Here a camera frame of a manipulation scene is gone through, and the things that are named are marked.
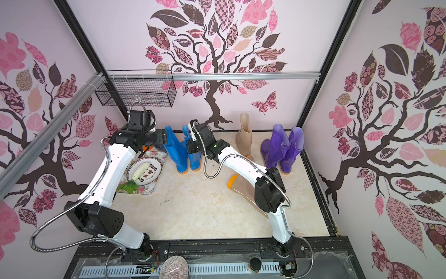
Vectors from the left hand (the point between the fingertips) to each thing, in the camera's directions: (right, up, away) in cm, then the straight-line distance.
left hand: (159, 139), depth 79 cm
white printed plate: (-11, -18, +19) cm, 29 cm away
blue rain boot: (+7, -5, +5) cm, 10 cm away
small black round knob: (+43, -47, -16) cm, 66 cm away
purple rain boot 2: (+64, -3, 0) cm, 64 cm away
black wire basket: (-17, +29, +16) cm, 37 cm away
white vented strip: (+21, -54, -9) cm, 59 cm away
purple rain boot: (+57, -5, +11) cm, 58 cm away
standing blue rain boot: (+14, -11, +15) cm, 23 cm away
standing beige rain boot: (+41, +2, +9) cm, 42 cm away
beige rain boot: (+40, -24, +11) cm, 48 cm away
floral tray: (-12, -27, +13) cm, 32 cm away
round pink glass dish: (+11, -52, -11) cm, 55 cm away
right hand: (+13, -1, +4) cm, 13 cm away
